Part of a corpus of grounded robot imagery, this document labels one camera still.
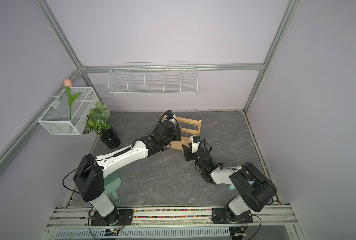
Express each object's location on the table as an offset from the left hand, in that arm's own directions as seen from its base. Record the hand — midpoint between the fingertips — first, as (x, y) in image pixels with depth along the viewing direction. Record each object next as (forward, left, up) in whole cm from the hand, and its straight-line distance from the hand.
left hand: (181, 129), depth 83 cm
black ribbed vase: (+6, +45, -12) cm, 47 cm away
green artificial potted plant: (+5, +45, +6) cm, 46 cm away
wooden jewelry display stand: (0, -4, +1) cm, 5 cm away
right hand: (-4, -2, -9) cm, 10 cm away
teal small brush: (-28, -25, -18) cm, 42 cm away
